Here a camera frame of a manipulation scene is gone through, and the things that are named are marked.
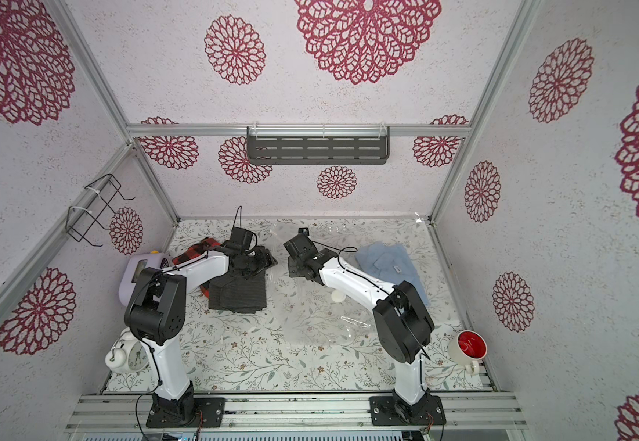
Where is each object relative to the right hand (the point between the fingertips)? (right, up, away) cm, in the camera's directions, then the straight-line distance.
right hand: (296, 261), depth 90 cm
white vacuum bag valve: (+14, -13, +5) cm, 20 cm away
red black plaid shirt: (-40, +3, +17) cm, 43 cm away
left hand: (-10, -2, +9) cm, 13 cm away
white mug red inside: (+53, -26, -7) cm, 59 cm away
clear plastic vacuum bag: (+4, -18, +3) cm, 18 cm away
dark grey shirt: (-20, -12, +4) cm, 24 cm away
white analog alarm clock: (-44, -24, -16) cm, 53 cm away
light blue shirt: (+35, -2, +13) cm, 38 cm away
